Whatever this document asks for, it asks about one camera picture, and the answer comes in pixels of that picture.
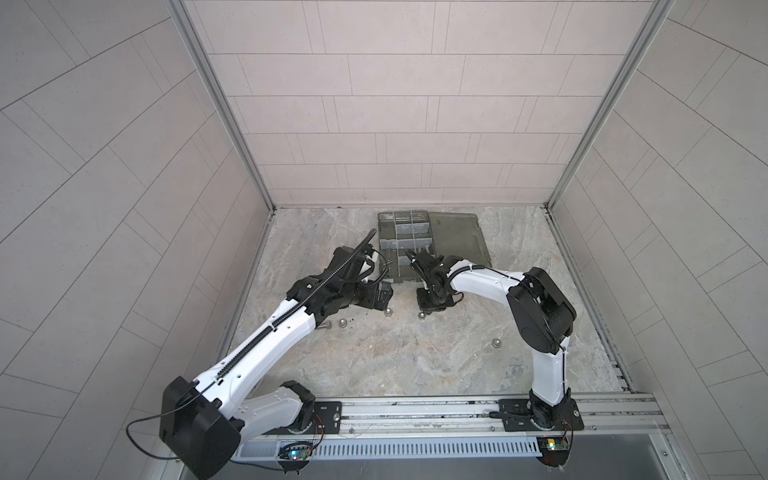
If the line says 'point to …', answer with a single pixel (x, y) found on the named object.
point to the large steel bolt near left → (326, 325)
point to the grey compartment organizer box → (445, 234)
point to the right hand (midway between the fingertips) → (423, 311)
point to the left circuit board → (296, 451)
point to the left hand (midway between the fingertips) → (386, 287)
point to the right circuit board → (554, 449)
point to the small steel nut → (421, 315)
